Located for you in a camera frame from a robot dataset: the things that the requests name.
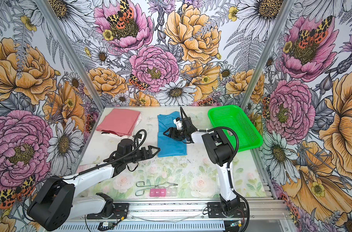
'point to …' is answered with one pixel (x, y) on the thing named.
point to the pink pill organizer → (163, 192)
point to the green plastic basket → (233, 117)
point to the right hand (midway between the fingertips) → (167, 136)
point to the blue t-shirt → (167, 146)
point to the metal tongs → (139, 192)
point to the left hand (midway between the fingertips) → (155, 154)
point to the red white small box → (84, 167)
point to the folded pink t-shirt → (119, 122)
